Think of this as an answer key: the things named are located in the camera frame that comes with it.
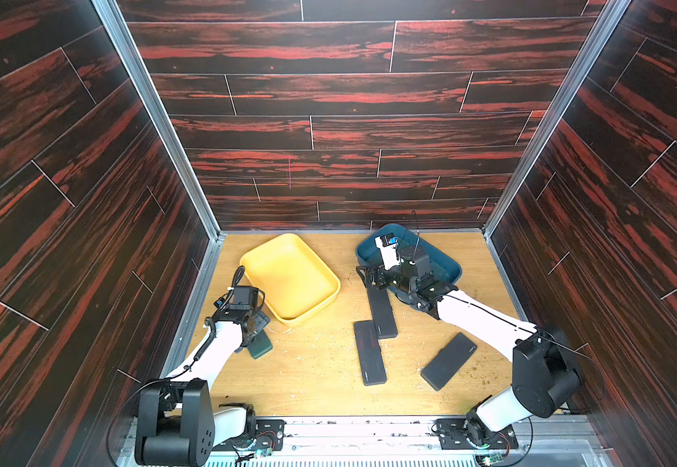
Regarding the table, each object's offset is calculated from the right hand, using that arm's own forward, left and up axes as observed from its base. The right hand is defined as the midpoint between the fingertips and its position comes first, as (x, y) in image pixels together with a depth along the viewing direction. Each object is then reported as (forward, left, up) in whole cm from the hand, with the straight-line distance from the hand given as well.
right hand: (375, 260), depth 86 cm
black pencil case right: (-23, -23, -20) cm, 38 cm away
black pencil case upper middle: (-7, -4, -19) cm, 21 cm away
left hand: (-16, +37, -15) cm, 43 cm away
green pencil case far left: (-21, +35, -18) cm, 44 cm away
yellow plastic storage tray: (+7, +28, -21) cm, 36 cm away
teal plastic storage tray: (+12, -26, -15) cm, 32 cm away
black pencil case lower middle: (-23, +1, -19) cm, 30 cm away
